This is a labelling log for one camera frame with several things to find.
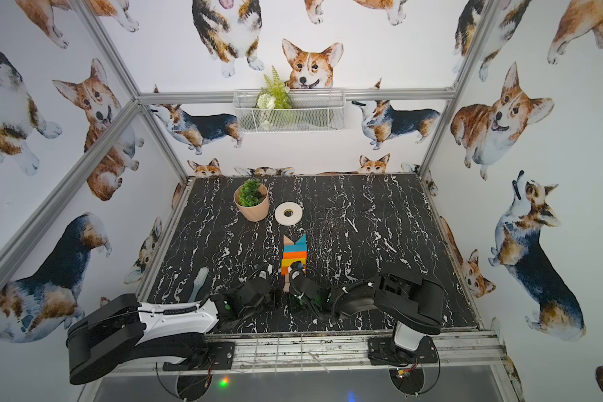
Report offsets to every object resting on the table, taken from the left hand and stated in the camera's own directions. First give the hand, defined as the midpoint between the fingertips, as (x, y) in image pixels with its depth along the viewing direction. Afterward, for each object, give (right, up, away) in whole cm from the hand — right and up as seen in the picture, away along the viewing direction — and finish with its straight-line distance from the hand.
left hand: (285, 290), depth 85 cm
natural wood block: (0, +1, +2) cm, 3 cm away
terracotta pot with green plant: (-14, +31, +10) cm, 35 cm away
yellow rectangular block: (-1, +7, +8) cm, 11 cm away
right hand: (0, -2, -1) cm, 3 cm away
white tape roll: (-2, +22, +21) cm, 31 cm away
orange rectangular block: (+2, +10, +9) cm, 14 cm away
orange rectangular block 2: (-1, +5, +7) cm, 8 cm away
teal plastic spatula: (-31, +2, +3) cm, 31 cm away
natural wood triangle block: (-1, +15, +11) cm, 18 cm away
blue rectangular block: (+2, +12, +10) cm, 16 cm away
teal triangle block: (+5, +15, +12) cm, 20 cm away
